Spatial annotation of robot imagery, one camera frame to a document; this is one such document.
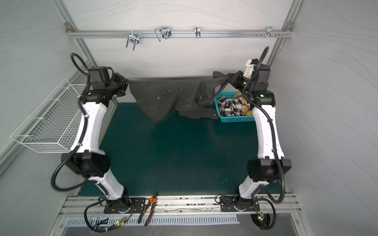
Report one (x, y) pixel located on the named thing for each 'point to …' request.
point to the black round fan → (261, 220)
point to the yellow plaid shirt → (245, 105)
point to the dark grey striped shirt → (159, 98)
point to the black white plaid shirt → (230, 107)
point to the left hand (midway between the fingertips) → (132, 75)
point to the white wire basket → (53, 128)
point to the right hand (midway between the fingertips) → (231, 70)
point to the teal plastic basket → (232, 119)
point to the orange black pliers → (153, 199)
